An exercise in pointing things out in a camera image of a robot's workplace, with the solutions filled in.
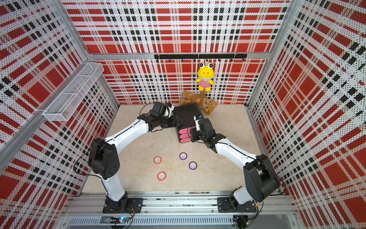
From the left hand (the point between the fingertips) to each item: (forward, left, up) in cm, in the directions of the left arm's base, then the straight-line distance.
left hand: (181, 122), depth 88 cm
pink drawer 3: (-5, -2, -13) cm, 15 cm away
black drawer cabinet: (+4, -3, +4) cm, 7 cm away
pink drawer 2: (-5, -3, -8) cm, 10 cm away
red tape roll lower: (-27, +11, -17) cm, 34 cm away
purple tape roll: (-15, -1, -16) cm, 22 cm away
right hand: (-4, -8, -2) cm, 10 cm away
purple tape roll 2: (-21, -7, -17) cm, 28 cm away
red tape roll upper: (-19, +14, -17) cm, 30 cm away
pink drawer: (-5, -4, -2) cm, 7 cm away
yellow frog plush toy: (+27, -16, +16) cm, 35 cm away
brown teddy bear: (+24, -20, -10) cm, 33 cm away
